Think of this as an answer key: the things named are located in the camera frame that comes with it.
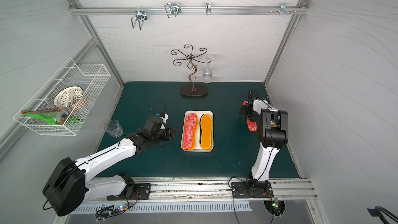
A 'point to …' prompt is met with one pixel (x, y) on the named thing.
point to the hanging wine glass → (207, 73)
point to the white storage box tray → (198, 147)
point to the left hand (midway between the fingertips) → (175, 132)
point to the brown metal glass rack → (190, 90)
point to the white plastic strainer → (62, 98)
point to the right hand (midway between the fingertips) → (246, 114)
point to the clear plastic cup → (115, 128)
